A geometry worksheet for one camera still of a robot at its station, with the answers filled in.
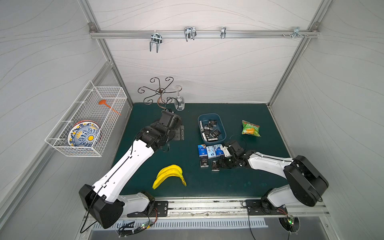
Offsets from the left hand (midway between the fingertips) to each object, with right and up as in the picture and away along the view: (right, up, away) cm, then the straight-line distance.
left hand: (175, 131), depth 74 cm
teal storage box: (+22, -1, +29) cm, 36 cm away
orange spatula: (-39, +15, +4) cm, 42 cm away
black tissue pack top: (+23, +3, +33) cm, 41 cm away
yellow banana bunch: (-5, -23, +6) cm, 24 cm away
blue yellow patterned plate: (-37, 0, -12) cm, 39 cm away
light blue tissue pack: (+24, -14, +17) cm, 33 cm away
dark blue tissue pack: (+14, -15, +17) cm, 27 cm away
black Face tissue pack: (+22, -22, +12) cm, 33 cm away
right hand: (+23, -21, +14) cm, 34 cm away
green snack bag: (+47, -1, +26) cm, 54 cm away
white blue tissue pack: (+20, -15, +17) cm, 30 cm away
